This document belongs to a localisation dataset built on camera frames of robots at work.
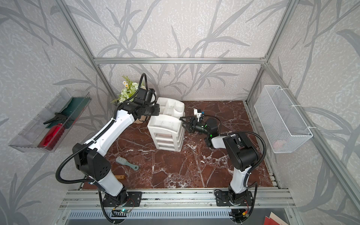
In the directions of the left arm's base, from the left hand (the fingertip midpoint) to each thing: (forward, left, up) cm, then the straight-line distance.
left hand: (158, 109), depth 83 cm
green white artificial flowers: (+11, +19, +6) cm, 23 cm away
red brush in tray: (-26, +39, +11) cm, 48 cm away
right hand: (-7, -13, -3) cm, 16 cm away
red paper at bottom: (-53, -57, -22) cm, 81 cm away
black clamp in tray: (-14, +45, +10) cm, 48 cm away
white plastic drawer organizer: (-14, -7, 0) cm, 15 cm away
